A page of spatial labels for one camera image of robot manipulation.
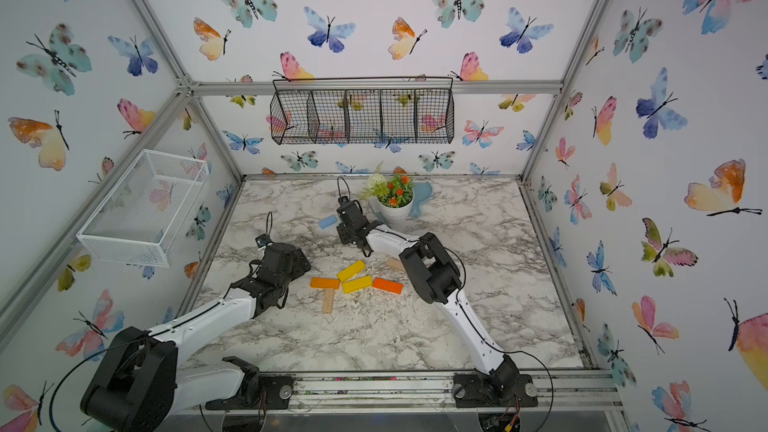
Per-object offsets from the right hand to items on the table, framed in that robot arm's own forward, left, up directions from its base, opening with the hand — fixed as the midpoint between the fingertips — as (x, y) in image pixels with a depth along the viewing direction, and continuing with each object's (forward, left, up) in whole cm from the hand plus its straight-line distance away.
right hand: (346, 223), depth 105 cm
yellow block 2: (-21, -7, -2) cm, 22 cm away
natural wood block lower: (-29, +1, -1) cm, 29 cm away
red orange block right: (-21, -16, -1) cm, 27 cm away
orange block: (-21, +4, -3) cm, 22 cm away
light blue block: (+2, +8, -2) cm, 8 cm away
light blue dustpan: (+17, -26, -2) cm, 31 cm away
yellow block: (-17, -4, -2) cm, 17 cm away
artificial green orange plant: (+4, -16, +13) cm, 21 cm away
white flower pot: (+2, -17, +3) cm, 18 cm away
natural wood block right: (-14, -18, -1) cm, 23 cm away
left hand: (-17, +11, +6) cm, 21 cm away
